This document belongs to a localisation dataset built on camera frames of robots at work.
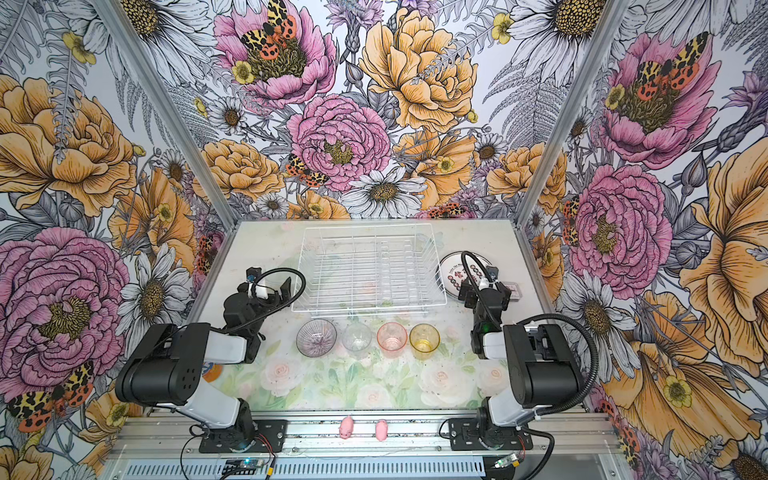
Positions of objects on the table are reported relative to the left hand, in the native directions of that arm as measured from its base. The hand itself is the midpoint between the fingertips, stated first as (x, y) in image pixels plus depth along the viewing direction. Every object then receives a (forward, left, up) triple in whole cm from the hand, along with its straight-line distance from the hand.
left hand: (276, 284), depth 93 cm
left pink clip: (-38, -24, -7) cm, 45 cm away
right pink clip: (-38, -32, -7) cm, 51 cm away
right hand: (-2, -63, 0) cm, 63 cm away
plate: (+7, -55, -5) cm, 56 cm away
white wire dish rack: (+9, -28, -6) cm, 30 cm away
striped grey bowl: (-15, -13, -7) cm, 21 cm away
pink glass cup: (-15, -35, -7) cm, 39 cm away
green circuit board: (-45, 0, -9) cm, 46 cm away
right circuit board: (-45, -63, -8) cm, 78 cm away
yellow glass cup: (-15, -45, -7) cm, 48 cm away
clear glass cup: (-16, -25, -3) cm, 30 cm away
